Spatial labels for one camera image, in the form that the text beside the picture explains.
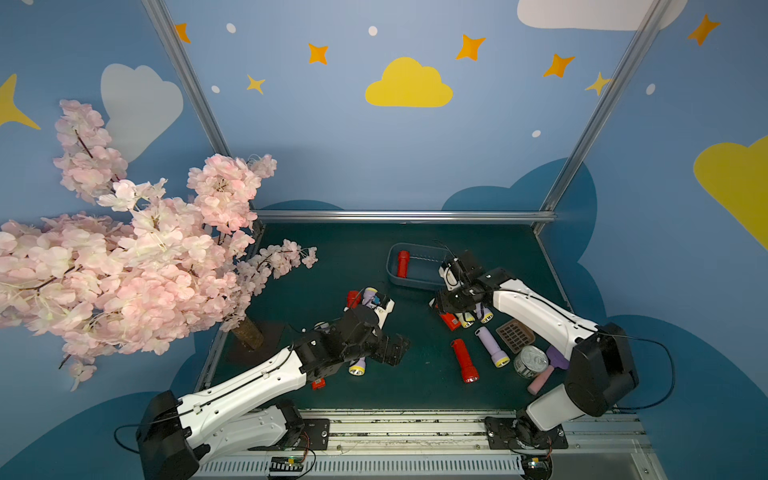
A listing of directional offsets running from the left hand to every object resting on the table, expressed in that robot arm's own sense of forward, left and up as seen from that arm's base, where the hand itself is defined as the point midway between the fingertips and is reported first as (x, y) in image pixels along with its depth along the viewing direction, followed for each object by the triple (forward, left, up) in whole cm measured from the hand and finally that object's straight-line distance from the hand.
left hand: (397, 333), depth 74 cm
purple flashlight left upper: (+23, +10, -20) cm, 32 cm away
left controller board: (-27, +27, -20) cm, 43 cm away
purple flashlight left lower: (-5, +11, -15) cm, 19 cm away
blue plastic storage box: (+36, -11, -17) cm, 42 cm away
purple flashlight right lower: (-1, -30, -14) cm, 33 cm away
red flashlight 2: (-5, -21, -14) cm, 25 cm away
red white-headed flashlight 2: (+11, -19, -14) cm, 26 cm away
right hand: (+13, -14, -6) cm, 20 cm away
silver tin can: (-3, -37, -10) cm, 38 cm away
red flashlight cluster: (+34, -3, -15) cm, 37 cm away
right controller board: (-26, -35, -20) cm, 48 cm away
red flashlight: (+20, +15, -17) cm, 30 cm away
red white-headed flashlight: (-9, +21, -15) cm, 27 cm away
